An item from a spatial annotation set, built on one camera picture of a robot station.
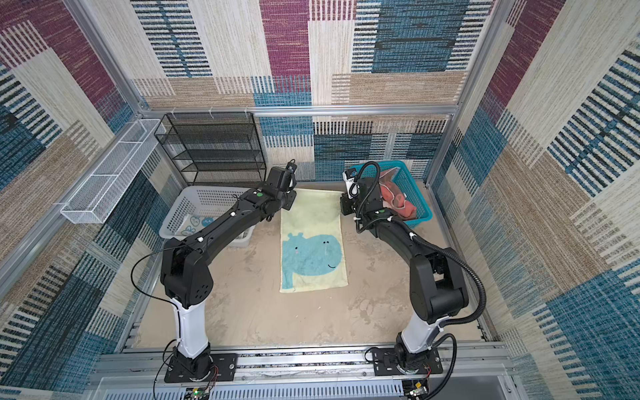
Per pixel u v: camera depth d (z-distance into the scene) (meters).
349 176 0.78
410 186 1.08
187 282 0.50
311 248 0.99
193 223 1.04
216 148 1.09
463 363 0.74
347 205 0.81
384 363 0.73
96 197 0.71
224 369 0.73
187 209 1.05
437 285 0.46
